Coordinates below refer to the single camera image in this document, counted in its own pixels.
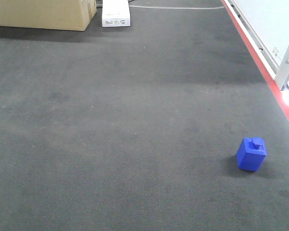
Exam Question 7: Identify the white partition panel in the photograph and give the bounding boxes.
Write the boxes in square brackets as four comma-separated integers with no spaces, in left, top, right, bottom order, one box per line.
[227,0,289,91]

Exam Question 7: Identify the blue plastic box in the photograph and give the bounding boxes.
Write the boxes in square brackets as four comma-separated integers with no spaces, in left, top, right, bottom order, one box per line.
[236,137,268,172]

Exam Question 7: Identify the white flat carton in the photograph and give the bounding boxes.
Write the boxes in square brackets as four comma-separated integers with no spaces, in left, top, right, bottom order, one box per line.
[101,0,131,28]

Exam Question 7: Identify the large cardboard box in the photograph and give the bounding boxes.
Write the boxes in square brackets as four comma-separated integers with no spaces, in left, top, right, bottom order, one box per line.
[0,0,98,31]

